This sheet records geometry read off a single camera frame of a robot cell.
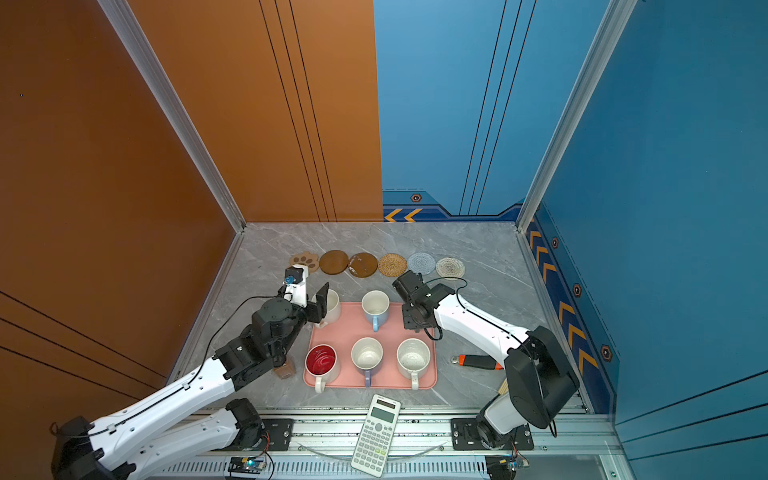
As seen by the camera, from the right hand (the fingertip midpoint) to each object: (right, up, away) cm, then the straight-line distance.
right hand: (413, 319), depth 86 cm
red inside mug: (-26, -12, -4) cm, 28 cm away
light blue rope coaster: (+4, +16, +22) cm, 28 cm away
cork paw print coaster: (-38, +17, +23) cm, 48 cm away
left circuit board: (-41, -31, -15) cm, 54 cm away
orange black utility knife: (+19, -12, -1) cm, 23 cm away
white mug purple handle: (-13, -10, -1) cm, 16 cm away
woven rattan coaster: (-6, +15, +20) cm, 26 cm away
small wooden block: (+24, -17, -6) cm, 30 cm away
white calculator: (-10, -26, -14) cm, 31 cm away
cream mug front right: (0, -11, -2) cm, 11 cm away
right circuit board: (+20, -31, -16) cm, 41 cm away
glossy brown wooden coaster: (-17, +15, +20) cm, 30 cm away
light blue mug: (-11, +3, +6) cm, 13 cm away
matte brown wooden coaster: (-28, +16, +22) cm, 39 cm away
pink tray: (-19, -4, +8) cm, 21 cm away
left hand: (-25, +12, -12) cm, 30 cm away
